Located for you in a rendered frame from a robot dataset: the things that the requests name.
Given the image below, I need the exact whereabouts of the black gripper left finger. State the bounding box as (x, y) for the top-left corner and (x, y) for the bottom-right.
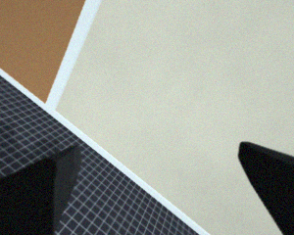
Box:
(0, 146), (81, 235)

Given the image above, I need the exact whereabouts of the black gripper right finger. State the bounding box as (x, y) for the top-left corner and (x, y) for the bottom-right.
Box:
(238, 142), (294, 235)

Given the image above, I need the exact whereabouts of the black work mat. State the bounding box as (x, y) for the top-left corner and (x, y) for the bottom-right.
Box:
(0, 75), (199, 235)

